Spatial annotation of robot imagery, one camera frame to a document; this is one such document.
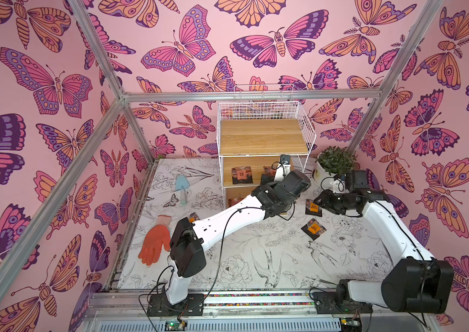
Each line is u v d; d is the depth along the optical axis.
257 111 0.97
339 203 0.70
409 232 0.47
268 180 0.70
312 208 0.99
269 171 0.81
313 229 0.92
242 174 0.81
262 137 0.71
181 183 1.10
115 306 0.76
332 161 0.94
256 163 0.83
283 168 0.64
